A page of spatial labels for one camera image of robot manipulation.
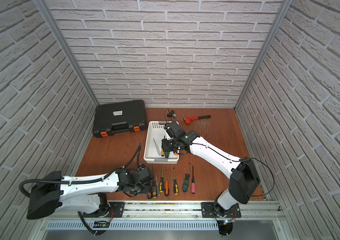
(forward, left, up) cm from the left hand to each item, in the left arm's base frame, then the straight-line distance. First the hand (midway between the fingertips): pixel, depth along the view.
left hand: (151, 189), depth 78 cm
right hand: (+18, -7, +14) cm, 24 cm away
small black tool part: (+55, -13, -1) cm, 56 cm away
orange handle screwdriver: (-1, -8, -1) cm, 8 cm away
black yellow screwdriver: (+2, -5, 0) cm, 6 cm away
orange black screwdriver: (-4, +1, -1) cm, 4 cm away
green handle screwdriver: (+1, -18, 0) cm, 18 cm away
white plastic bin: (+38, 0, -1) cm, 38 cm away
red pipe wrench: (+48, -25, 0) cm, 54 cm away
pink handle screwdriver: (+1, -23, -1) cm, 23 cm away
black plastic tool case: (+50, +20, +3) cm, 54 cm away
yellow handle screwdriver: (+21, -6, 0) cm, 22 cm away
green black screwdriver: (+21, -8, 0) cm, 22 cm away
